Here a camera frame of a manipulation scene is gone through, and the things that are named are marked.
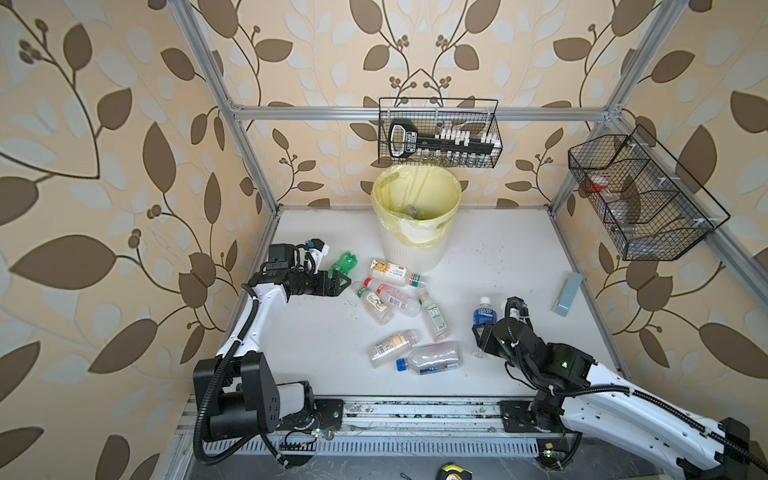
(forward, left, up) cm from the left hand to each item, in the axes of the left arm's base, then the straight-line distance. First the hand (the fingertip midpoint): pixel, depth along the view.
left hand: (336, 277), depth 83 cm
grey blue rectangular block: (+1, -70, -11) cm, 71 cm away
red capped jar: (+21, -72, +19) cm, 77 cm away
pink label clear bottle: (-1, -17, -11) cm, 20 cm away
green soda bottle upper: (+12, +1, -11) cm, 16 cm away
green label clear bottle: (-8, -29, -9) cm, 31 cm away
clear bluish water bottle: (+31, -21, -3) cm, 37 cm away
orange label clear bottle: (+8, -15, -10) cm, 20 cm away
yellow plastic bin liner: (+33, -23, -2) cm, 40 cm away
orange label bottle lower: (-16, -16, -10) cm, 25 cm away
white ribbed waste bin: (+15, -23, -12) cm, 30 cm away
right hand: (-13, -39, -4) cm, 42 cm away
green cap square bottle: (-3, -10, -9) cm, 14 cm away
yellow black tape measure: (-42, -31, -11) cm, 53 cm away
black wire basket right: (+11, -80, +20) cm, 83 cm away
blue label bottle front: (-9, -40, -1) cm, 42 cm away
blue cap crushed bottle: (-17, -28, -13) cm, 35 cm away
